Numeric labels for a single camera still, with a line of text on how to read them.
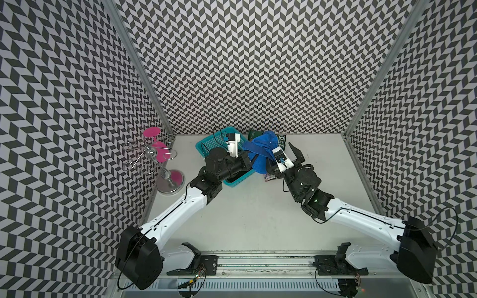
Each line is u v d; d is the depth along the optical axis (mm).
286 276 707
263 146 719
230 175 621
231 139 653
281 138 1137
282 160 567
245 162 630
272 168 641
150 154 755
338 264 650
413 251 383
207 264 723
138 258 387
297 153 646
